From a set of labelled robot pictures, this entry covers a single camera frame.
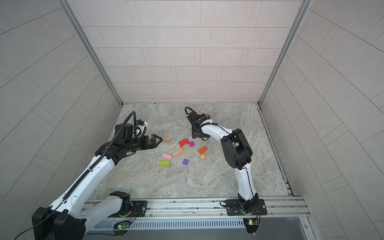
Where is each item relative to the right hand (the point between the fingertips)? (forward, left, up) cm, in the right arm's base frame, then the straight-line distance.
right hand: (199, 135), depth 97 cm
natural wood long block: (-10, +13, -1) cm, 16 cm away
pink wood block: (-13, +20, -1) cm, 24 cm away
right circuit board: (-48, -21, -4) cm, 52 cm away
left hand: (-12, +21, +17) cm, 29 cm away
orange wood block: (-10, -1, -2) cm, 11 cm away
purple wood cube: (-17, +9, -2) cm, 20 cm away
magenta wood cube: (-6, +5, -1) cm, 8 cm away
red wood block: (-5, +10, 0) cm, 12 cm away
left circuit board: (-46, +37, +2) cm, 59 cm away
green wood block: (-18, +21, 0) cm, 28 cm away
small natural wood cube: (-15, -1, -1) cm, 15 cm away
